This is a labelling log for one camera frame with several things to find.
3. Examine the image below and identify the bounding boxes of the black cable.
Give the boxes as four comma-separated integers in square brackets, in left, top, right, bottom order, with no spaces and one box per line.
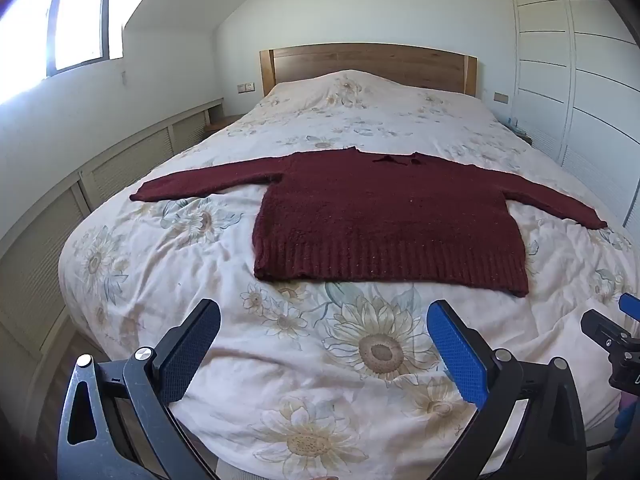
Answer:
[585,436,622,453]

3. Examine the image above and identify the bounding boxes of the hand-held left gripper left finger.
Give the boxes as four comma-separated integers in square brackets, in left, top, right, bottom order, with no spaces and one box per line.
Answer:
[57,299,222,480]

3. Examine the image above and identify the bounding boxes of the floral duvet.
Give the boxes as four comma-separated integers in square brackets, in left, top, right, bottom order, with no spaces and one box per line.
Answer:
[57,70,640,480]

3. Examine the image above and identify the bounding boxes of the person's right forearm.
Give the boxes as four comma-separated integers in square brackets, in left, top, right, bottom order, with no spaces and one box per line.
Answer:
[614,394,640,443]

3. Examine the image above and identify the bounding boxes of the window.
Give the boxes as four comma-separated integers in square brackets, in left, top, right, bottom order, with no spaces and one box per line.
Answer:
[0,0,124,106]

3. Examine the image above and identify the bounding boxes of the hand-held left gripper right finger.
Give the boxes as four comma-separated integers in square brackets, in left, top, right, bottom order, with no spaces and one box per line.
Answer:
[426,300,587,480]

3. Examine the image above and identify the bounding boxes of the wooden headboard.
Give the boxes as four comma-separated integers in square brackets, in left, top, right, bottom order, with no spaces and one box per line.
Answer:
[259,43,478,98]

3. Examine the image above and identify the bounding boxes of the low louvered cabinet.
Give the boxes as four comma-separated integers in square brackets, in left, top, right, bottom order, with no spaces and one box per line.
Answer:
[0,97,224,411]

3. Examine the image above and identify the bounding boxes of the white wardrobe doors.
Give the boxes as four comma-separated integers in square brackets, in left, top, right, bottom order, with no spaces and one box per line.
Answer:
[505,0,640,231]

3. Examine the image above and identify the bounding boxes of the dark red knitted sweater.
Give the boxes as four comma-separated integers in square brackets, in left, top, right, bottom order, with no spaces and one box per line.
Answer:
[130,146,608,297]

